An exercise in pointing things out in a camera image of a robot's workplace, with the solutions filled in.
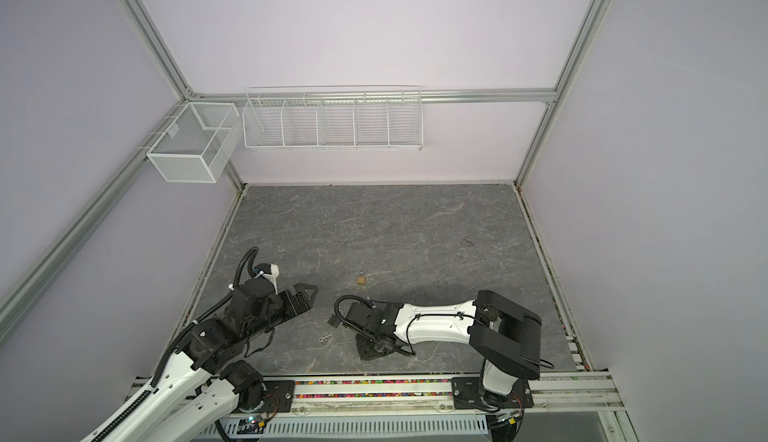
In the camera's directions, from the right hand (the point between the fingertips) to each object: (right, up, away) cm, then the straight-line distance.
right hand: (366, 355), depth 80 cm
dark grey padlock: (-10, +7, +6) cm, 14 cm away
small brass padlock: (-3, +17, +14) cm, 22 cm away
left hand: (-15, +16, -4) cm, 23 cm away
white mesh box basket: (-58, +62, +19) cm, 87 cm away
